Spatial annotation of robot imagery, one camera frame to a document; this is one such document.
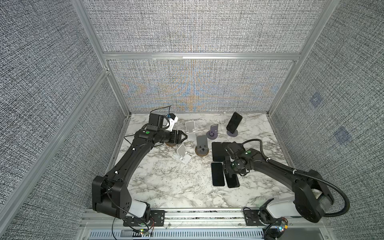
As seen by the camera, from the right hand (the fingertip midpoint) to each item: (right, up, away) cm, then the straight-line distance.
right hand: (228, 168), depth 86 cm
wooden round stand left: (-35, +13, +14) cm, 40 cm away
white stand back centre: (-22, +22, +17) cm, 35 cm away
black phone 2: (-4, +8, +12) cm, 15 cm away
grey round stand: (-7, +19, +17) cm, 26 cm away
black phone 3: (-2, +15, -16) cm, 22 cm away
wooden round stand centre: (-15, +10, +8) cm, 20 cm away
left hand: (-27, +19, -6) cm, 33 cm away
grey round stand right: (+7, +18, +18) cm, 27 cm away
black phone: (+7, +27, +13) cm, 31 cm away
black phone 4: (+2, -7, 0) cm, 8 cm away
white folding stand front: (-27, +7, +4) cm, 28 cm away
